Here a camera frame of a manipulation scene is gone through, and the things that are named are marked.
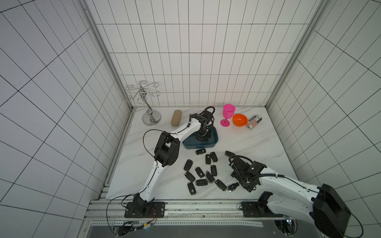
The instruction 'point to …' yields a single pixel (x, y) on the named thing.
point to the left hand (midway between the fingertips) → (206, 142)
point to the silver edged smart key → (210, 178)
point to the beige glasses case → (176, 117)
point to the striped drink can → (253, 122)
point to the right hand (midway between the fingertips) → (234, 177)
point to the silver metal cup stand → (152, 118)
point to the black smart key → (188, 164)
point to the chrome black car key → (231, 187)
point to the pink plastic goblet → (228, 111)
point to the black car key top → (200, 151)
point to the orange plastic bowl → (239, 120)
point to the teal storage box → (192, 143)
